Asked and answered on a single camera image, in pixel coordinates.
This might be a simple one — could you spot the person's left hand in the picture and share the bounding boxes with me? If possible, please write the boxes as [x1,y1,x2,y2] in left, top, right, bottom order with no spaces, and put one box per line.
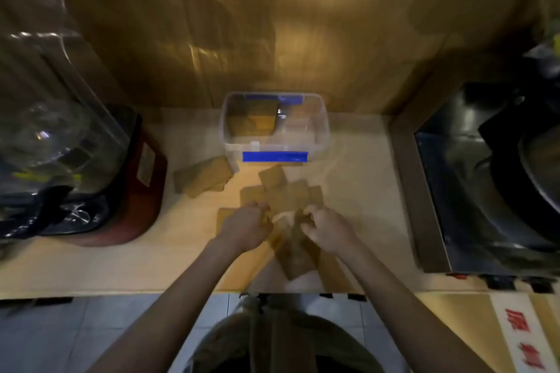
[213,201,275,256]

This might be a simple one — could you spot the person's right hand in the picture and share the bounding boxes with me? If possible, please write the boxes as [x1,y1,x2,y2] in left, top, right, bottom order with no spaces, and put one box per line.
[299,204,363,258]

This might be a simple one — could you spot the clear plastic box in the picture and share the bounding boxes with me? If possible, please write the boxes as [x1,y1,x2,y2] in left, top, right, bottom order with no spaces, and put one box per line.
[218,92,331,164]

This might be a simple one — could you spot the person's right forearm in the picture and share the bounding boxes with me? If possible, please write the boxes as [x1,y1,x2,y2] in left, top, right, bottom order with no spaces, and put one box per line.
[334,239,495,373]

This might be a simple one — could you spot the person's left forearm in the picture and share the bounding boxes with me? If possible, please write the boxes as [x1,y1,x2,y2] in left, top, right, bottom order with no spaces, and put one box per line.
[87,239,250,373]

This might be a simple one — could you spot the stainless steel machine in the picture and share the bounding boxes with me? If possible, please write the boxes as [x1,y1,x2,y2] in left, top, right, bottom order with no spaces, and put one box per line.
[389,79,560,295]

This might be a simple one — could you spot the red and black blender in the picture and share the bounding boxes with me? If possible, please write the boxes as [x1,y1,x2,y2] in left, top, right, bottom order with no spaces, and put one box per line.
[39,104,169,248]

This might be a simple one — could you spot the olive trousers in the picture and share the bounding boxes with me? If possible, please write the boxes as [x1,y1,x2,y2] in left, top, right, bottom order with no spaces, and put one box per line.
[185,294,388,373]

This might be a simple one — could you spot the light wooden table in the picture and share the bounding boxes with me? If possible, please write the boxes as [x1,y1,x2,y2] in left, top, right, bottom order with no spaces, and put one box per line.
[0,107,487,299]

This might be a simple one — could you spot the light wooden side cabinet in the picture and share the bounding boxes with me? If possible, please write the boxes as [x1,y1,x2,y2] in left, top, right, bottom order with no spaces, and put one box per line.
[413,291,560,373]

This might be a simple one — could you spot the black round container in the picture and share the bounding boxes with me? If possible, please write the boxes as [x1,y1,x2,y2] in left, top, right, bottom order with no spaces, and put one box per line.
[478,93,560,247]

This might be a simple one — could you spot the clear blender jar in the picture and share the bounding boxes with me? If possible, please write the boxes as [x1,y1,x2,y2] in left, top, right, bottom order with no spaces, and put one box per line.
[0,0,132,240]

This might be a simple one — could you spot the white label with red print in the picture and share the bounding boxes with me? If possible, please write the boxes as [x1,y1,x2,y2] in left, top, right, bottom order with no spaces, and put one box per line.
[489,296,560,373]

